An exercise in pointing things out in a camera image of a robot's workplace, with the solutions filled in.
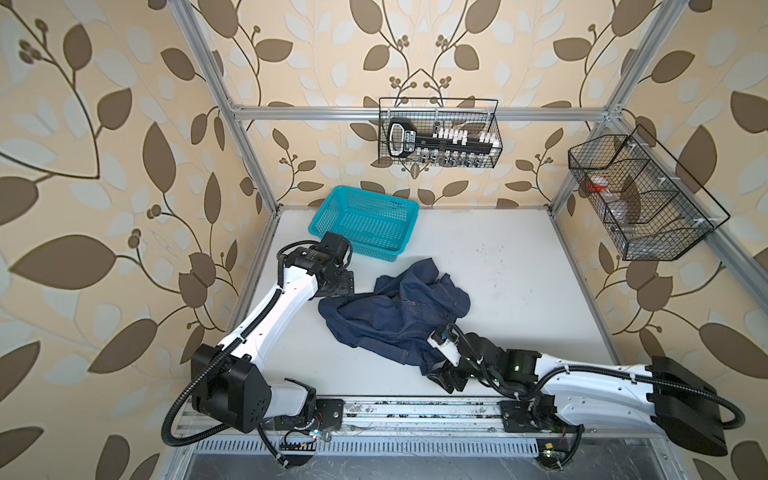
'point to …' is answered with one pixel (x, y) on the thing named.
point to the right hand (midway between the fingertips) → (435, 366)
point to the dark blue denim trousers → (397, 318)
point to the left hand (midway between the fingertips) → (337, 287)
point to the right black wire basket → (649, 207)
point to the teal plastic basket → (376, 225)
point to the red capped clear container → (597, 183)
